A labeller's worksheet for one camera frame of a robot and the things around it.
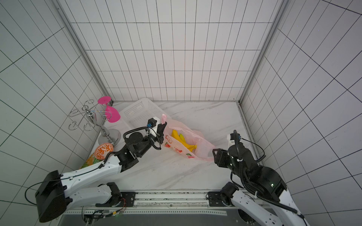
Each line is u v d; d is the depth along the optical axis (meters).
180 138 0.90
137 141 0.53
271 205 0.36
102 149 0.89
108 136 0.93
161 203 0.73
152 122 0.57
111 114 0.78
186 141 0.92
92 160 0.85
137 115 1.08
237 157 0.41
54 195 0.38
